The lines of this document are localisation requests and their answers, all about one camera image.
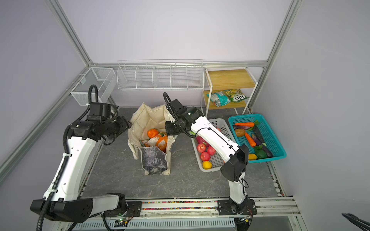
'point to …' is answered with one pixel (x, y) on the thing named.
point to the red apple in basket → (201, 147)
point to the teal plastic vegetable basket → (273, 146)
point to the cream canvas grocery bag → (144, 118)
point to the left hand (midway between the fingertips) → (128, 128)
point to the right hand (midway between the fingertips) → (168, 133)
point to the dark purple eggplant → (258, 137)
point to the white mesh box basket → (103, 78)
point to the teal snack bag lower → (219, 98)
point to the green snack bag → (235, 95)
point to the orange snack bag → (160, 141)
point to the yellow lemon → (206, 165)
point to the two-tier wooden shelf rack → (227, 89)
